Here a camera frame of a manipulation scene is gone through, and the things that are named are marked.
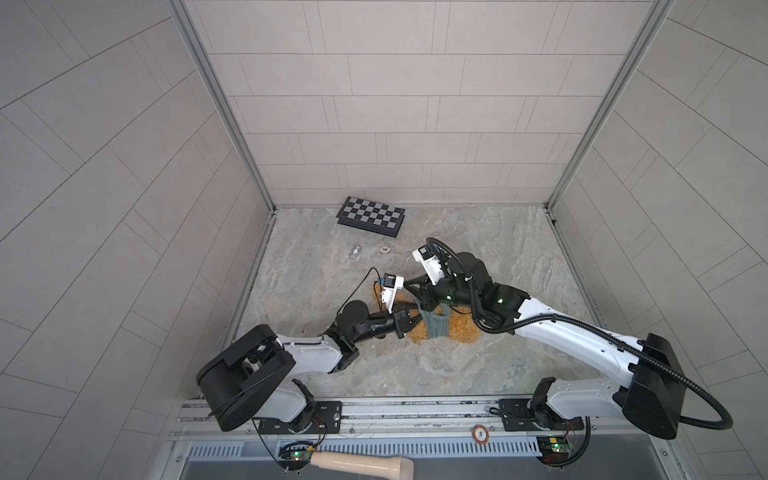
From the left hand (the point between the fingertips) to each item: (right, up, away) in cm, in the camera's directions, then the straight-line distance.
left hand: (436, 318), depth 70 cm
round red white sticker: (+10, -27, -1) cm, 29 cm away
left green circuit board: (-32, -29, -5) cm, 43 cm away
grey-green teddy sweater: (0, -2, +1) cm, 2 cm away
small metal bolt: (-24, +14, +32) cm, 42 cm away
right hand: (-8, +7, +1) cm, 10 cm away
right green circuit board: (+27, -30, -2) cm, 40 cm away
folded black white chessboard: (-19, +26, +39) cm, 50 cm away
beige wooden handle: (-14, -30, -7) cm, 33 cm away
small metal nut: (-14, +14, +33) cm, 38 cm away
